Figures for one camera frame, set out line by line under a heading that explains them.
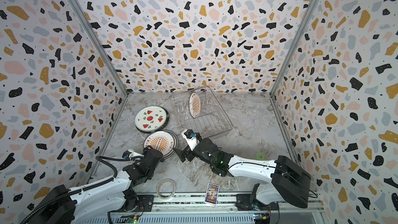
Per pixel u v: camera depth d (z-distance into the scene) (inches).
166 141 36.4
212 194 29.9
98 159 23.8
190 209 28.8
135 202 26.6
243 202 29.1
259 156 35.6
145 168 25.5
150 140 36.4
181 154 25.6
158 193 30.2
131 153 28.9
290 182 16.6
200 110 39.9
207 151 22.5
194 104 41.0
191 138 25.0
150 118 40.6
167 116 40.8
